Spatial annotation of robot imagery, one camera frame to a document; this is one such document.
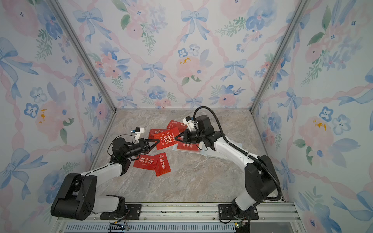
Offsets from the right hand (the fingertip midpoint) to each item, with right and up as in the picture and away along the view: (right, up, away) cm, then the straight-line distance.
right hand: (176, 138), depth 78 cm
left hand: (-9, -2, -1) cm, 9 cm away
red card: (+6, -7, +19) cm, 21 cm away
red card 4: (-19, -16, +12) cm, 28 cm away
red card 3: (+1, +6, +32) cm, 32 cm away
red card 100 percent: (-10, -17, +12) cm, 24 cm away
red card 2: (-19, +2, +28) cm, 34 cm away
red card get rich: (-5, 0, +1) cm, 5 cm away
